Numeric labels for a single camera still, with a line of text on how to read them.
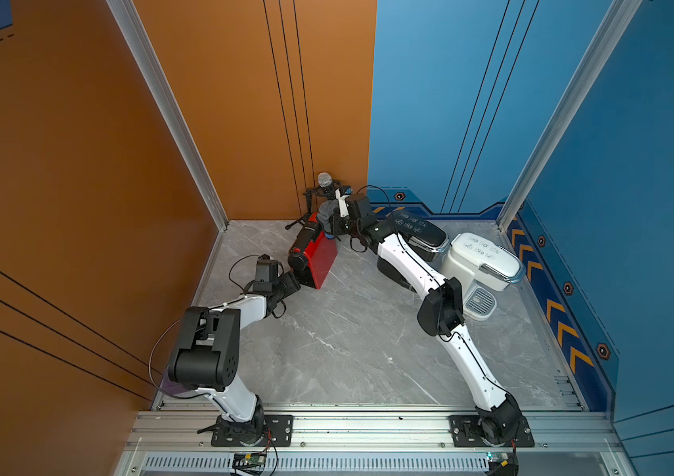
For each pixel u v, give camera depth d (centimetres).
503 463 69
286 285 87
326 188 100
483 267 80
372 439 73
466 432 72
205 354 46
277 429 74
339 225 87
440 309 65
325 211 92
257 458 71
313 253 91
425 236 86
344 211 81
